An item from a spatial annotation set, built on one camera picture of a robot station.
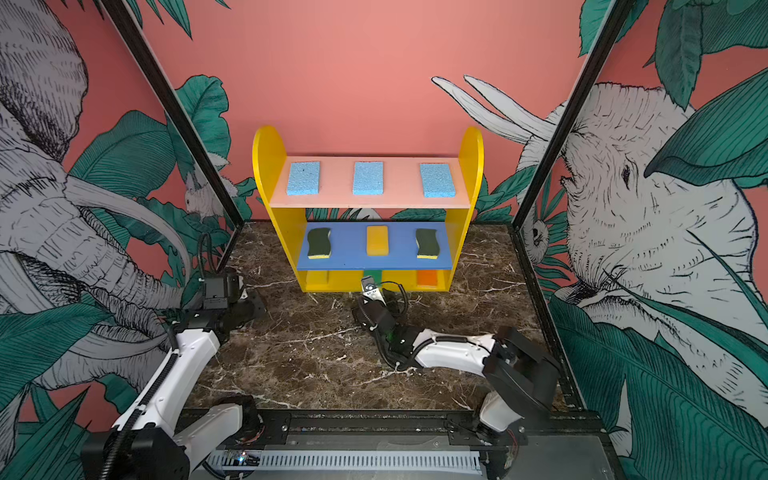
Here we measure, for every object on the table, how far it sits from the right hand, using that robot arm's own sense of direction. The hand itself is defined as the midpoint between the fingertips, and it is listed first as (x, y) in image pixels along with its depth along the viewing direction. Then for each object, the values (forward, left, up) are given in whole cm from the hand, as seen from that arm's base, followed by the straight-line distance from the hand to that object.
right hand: (362, 294), depth 82 cm
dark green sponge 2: (+17, -20, +1) cm, 26 cm away
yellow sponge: (+19, -3, +1) cm, 19 cm away
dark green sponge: (+18, +15, +1) cm, 24 cm away
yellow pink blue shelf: (+47, -10, -18) cm, 51 cm away
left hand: (-1, +29, 0) cm, 29 cm away
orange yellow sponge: (+14, -20, -13) cm, 28 cm away
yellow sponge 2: (+13, +17, -11) cm, 24 cm away
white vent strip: (-38, +3, -15) cm, 41 cm away
